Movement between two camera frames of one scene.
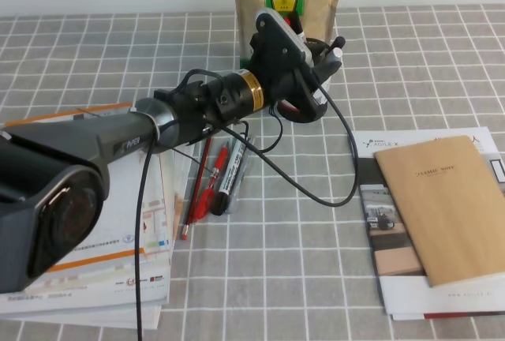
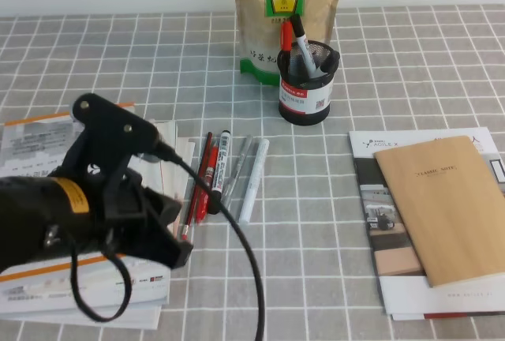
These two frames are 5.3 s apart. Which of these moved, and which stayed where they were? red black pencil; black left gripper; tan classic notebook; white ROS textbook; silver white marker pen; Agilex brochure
Moved: silver white marker pen; black left gripper
Stayed: white ROS textbook; red black pencil; tan classic notebook; Agilex brochure
